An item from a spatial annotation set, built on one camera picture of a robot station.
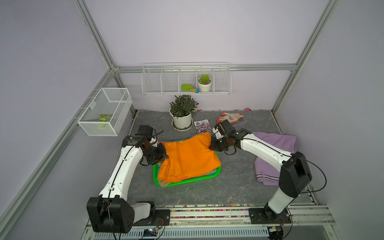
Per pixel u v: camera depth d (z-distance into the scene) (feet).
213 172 2.64
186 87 3.30
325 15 2.38
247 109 4.07
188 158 2.72
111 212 1.25
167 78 3.25
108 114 2.71
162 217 2.38
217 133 2.43
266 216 2.14
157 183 2.47
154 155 2.15
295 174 1.47
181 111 3.18
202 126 3.66
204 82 2.99
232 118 3.80
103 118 2.46
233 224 2.38
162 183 2.39
